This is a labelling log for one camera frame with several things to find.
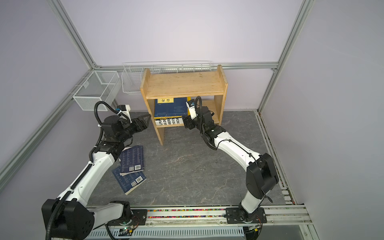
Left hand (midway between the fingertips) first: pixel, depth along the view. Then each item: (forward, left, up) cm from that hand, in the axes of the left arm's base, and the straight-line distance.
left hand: (146, 118), depth 77 cm
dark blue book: (+8, -12, -1) cm, 14 cm away
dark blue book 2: (-23, +15, -29) cm, 40 cm away
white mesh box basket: (+37, +38, -5) cm, 53 cm away
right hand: (+4, -22, -2) cm, 23 cm away
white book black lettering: (+2, -11, -6) cm, 12 cm away
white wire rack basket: (+36, +14, +4) cm, 39 cm away
